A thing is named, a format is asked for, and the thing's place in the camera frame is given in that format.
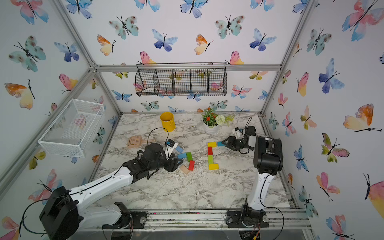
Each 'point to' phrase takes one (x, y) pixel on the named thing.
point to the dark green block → (189, 156)
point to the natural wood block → (184, 169)
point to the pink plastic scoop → (135, 141)
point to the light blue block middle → (182, 155)
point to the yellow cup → (168, 121)
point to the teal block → (219, 144)
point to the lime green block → (210, 159)
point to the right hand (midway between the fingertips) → (226, 142)
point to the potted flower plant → (211, 121)
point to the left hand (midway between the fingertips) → (180, 157)
